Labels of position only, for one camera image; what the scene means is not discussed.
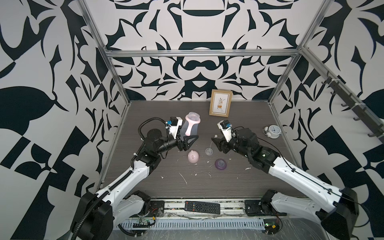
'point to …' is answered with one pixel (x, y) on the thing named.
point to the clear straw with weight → (209, 151)
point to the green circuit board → (271, 225)
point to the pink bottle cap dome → (193, 156)
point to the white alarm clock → (273, 131)
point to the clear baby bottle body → (194, 129)
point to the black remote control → (202, 207)
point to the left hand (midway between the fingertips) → (192, 129)
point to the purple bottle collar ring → (220, 164)
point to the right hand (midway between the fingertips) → (215, 133)
